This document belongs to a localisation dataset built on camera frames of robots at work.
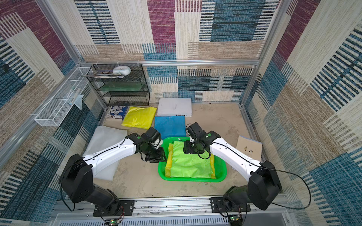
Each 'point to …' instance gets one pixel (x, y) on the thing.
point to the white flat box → (174, 107)
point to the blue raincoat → (170, 126)
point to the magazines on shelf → (105, 74)
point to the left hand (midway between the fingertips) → (165, 159)
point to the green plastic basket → (221, 172)
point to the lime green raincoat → (192, 165)
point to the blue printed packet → (118, 111)
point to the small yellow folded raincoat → (143, 117)
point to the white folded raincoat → (103, 138)
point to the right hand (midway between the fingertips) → (186, 148)
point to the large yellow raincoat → (168, 160)
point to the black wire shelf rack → (120, 84)
